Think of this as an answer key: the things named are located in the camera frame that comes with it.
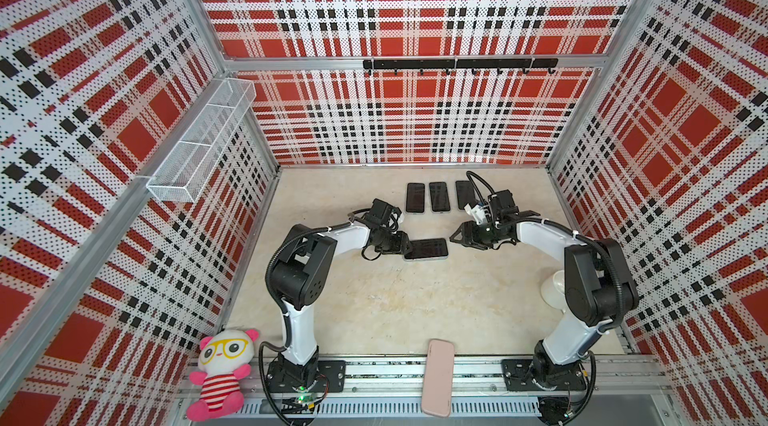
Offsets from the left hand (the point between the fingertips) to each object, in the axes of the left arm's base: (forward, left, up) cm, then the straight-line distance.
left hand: (405, 251), depth 95 cm
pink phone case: (-35, -7, +1) cm, 36 cm away
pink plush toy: (-32, +44, +5) cm, 55 cm away
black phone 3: (+26, -14, -3) cm, 29 cm away
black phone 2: (+24, -4, -1) cm, 24 cm away
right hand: (0, -16, +6) cm, 17 cm away
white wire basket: (+20, +69, +19) cm, 75 cm away
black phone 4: (+24, -23, 0) cm, 33 cm away
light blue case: (-2, -6, -2) cm, 7 cm away
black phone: (+1, -7, +1) cm, 7 cm away
